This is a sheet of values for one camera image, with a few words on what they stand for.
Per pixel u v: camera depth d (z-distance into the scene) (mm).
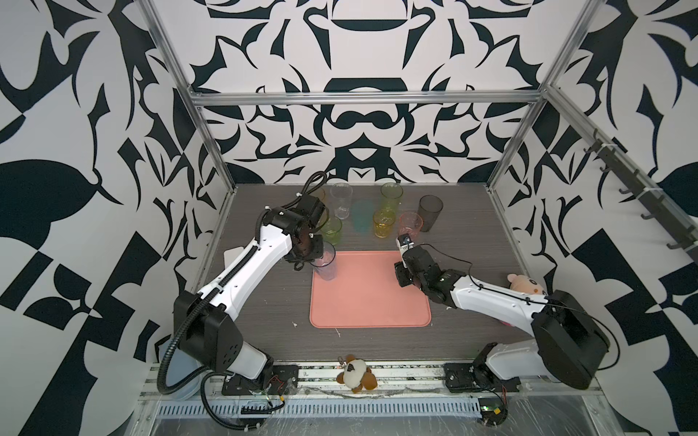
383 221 1042
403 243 773
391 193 1007
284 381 739
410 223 1014
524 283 841
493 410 715
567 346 428
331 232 994
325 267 763
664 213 556
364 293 886
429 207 969
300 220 551
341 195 1016
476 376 671
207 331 412
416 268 686
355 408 649
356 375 728
